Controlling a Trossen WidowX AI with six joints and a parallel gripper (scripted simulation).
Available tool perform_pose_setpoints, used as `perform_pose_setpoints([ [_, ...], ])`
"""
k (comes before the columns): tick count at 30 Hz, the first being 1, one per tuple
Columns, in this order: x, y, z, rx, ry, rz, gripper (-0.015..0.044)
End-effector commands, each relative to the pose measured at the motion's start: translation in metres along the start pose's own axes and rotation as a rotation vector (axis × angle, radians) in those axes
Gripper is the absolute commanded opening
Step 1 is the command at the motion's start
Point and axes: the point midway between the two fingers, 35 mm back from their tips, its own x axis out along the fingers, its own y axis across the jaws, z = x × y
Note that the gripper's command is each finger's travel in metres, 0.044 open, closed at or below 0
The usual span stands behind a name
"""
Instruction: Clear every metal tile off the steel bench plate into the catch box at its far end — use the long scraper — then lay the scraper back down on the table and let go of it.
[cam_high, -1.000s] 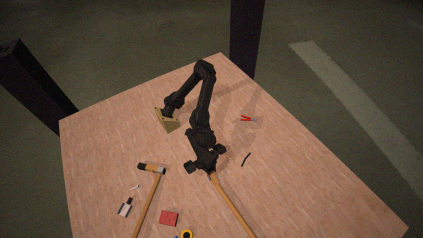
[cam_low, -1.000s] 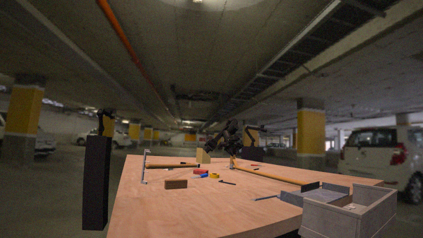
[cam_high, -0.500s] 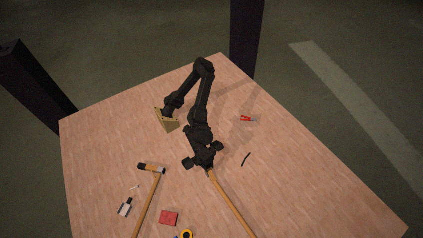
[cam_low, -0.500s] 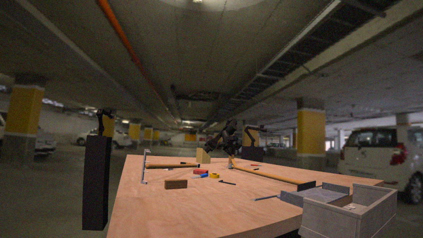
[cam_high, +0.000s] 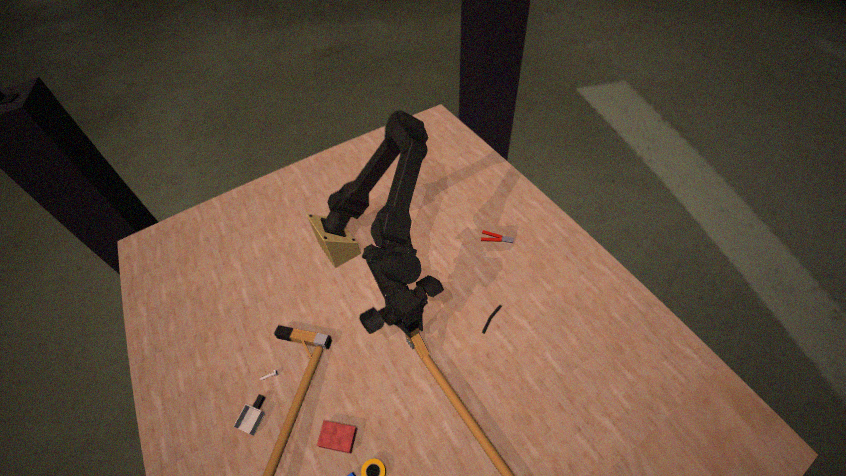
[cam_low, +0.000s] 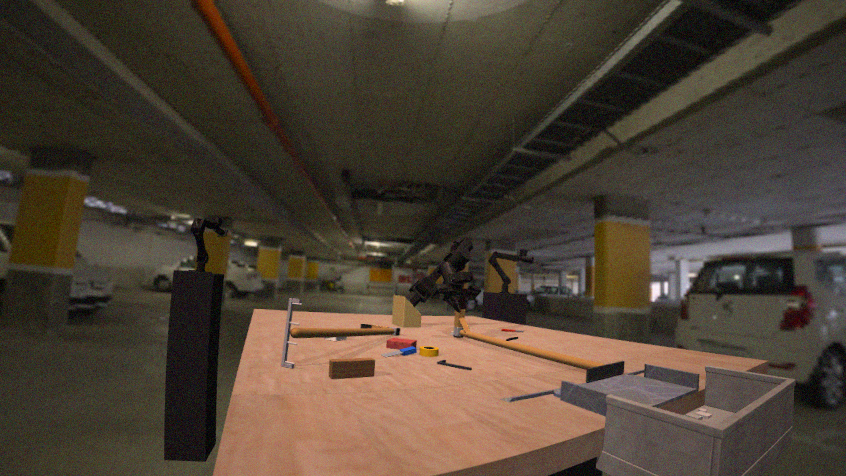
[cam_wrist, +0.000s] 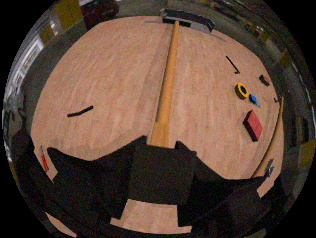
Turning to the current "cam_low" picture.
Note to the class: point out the red flat block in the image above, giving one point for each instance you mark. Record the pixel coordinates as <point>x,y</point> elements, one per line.
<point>396,343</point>

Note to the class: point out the yellow tape roll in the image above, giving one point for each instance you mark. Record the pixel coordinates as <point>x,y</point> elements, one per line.
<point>429,351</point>

